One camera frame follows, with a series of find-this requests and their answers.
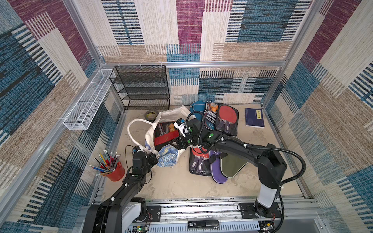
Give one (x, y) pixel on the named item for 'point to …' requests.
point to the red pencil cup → (111, 167)
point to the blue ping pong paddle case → (197, 108)
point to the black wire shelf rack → (142, 87)
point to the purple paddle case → (216, 173)
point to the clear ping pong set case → (211, 115)
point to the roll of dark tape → (151, 115)
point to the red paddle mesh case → (227, 120)
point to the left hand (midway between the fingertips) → (156, 154)
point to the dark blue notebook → (254, 117)
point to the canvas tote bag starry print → (169, 156)
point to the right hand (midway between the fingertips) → (177, 141)
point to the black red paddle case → (164, 132)
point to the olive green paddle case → (231, 164)
